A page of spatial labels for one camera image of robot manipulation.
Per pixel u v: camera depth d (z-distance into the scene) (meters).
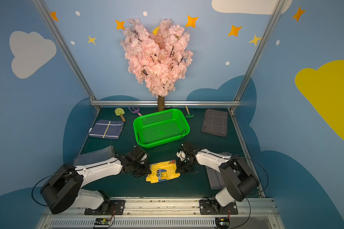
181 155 0.82
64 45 0.83
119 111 1.19
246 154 1.00
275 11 0.71
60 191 0.42
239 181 0.45
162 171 0.86
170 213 0.74
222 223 0.73
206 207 0.74
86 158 0.92
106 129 1.07
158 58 0.72
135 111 1.20
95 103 1.15
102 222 0.72
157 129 1.08
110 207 0.69
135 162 0.69
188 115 1.15
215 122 1.11
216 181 0.83
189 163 0.75
